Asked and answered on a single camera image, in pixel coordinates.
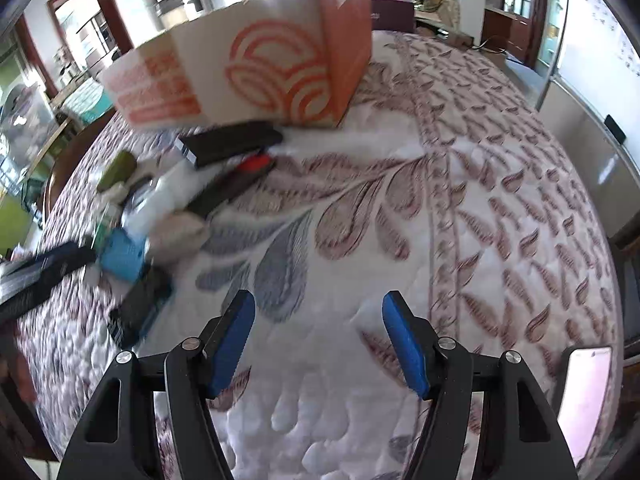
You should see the paisley quilted bedspread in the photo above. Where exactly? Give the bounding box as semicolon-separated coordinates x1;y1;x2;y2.
14;29;624;480

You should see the olive green roll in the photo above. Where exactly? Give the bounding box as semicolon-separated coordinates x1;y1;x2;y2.
96;151;137;193

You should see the black red marker pen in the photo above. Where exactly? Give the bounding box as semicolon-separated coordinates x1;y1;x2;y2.
186;153;276;219

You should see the blue plastic box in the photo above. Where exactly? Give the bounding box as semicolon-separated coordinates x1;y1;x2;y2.
99;228;145;283

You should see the black rectangular case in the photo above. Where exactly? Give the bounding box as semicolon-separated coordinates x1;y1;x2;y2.
174;120;283;169

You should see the purple sofa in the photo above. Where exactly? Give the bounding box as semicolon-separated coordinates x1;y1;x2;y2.
371;0;416;34

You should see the black flat wallet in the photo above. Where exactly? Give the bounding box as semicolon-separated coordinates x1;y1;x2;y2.
107;266;172;350

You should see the orange printed cardboard box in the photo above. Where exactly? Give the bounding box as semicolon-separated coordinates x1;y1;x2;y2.
99;0;372;129

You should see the smartphone on bed edge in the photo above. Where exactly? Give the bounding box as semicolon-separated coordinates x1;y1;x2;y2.
551;346;613;467

